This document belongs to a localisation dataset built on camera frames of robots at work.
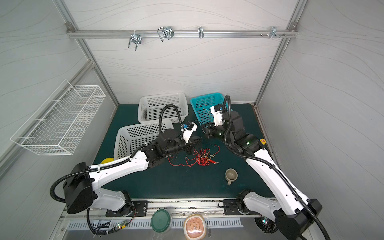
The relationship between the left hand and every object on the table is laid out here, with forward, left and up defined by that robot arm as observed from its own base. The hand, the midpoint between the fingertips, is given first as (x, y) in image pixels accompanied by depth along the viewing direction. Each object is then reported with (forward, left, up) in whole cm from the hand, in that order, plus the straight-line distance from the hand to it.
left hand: (203, 136), depth 72 cm
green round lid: (-33, +18, -15) cm, 41 cm away
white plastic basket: (+40, +41, -23) cm, 62 cm away
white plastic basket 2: (+13, +49, -23) cm, 55 cm away
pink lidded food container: (-35, +4, -22) cm, 41 cm away
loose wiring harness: (-34, +47, -27) cm, 64 cm away
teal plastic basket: (+44, 0, -22) cm, 49 cm away
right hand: (+4, 0, +7) cm, 8 cm away
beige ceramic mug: (-10, -17, -24) cm, 31 cm away
